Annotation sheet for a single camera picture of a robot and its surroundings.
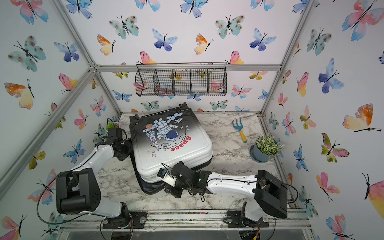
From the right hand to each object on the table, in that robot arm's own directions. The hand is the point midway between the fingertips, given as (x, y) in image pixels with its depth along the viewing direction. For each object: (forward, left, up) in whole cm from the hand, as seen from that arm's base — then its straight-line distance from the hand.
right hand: (167, 184), depth 73 cm
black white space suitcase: (+19, +6, +9) cm, 22 cm away
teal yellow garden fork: (+48, -43, -12) cm, 66 cm away
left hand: (+22, +24, -4) cm, 33 cm away
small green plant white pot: (+36, +44, -1) cm, 57 cm away
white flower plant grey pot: (+22, -51, +3) cm, 55 cm away
